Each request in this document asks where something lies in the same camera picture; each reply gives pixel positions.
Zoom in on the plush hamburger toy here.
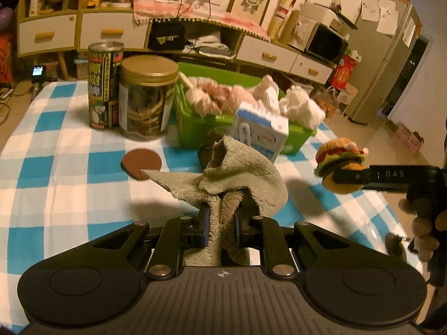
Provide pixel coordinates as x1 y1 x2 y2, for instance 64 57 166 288
314 138 369 194

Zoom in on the grey terry towel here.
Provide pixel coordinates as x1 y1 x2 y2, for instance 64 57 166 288
142 136 288 266

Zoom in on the pink plush towel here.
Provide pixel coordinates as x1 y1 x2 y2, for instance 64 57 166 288
180 73 258 118

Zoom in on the white cloth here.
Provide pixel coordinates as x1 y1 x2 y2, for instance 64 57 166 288
249 75 326 130

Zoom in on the person's right hand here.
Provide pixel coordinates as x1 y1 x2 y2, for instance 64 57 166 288
398 197 446 262

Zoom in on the dark round coaster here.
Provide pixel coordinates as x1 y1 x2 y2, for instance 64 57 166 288
198 144 214 169

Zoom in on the bag of oranges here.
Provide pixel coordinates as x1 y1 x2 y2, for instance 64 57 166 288
314 86 339 119

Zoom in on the brown round coaster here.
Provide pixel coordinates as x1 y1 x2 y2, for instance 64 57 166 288
120 148 162 181

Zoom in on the blue white milk carton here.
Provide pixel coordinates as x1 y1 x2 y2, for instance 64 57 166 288
229 102 289 162

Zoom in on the green plastic bin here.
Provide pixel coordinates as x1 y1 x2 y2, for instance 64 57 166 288
173 62 317 155

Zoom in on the red gift bag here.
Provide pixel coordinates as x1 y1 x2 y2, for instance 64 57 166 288
329 54 358 90

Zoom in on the blue white checkered tablecloth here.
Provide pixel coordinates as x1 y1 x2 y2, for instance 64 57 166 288
1 82 405 331

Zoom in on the microwave oven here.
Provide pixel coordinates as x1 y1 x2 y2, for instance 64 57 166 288
288 15 348 64

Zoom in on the glass jar gold lid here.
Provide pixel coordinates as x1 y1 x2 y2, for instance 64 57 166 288
118 54 179 142

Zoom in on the grey refrigerator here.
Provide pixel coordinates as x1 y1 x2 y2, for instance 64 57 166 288
344 0 422 125

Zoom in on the tall printed drink can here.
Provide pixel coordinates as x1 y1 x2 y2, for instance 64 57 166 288
88 41 124 129

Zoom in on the black handbag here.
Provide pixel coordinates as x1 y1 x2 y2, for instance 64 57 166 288
148 22 186 51

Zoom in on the wooden cabinet with white drawers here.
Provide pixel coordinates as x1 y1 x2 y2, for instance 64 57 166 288
17 0 334 83

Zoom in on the purple ball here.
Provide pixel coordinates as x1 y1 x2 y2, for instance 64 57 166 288
0 7 15 31

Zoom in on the small camera on tripod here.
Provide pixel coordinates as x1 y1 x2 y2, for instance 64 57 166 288
31 65 46 85

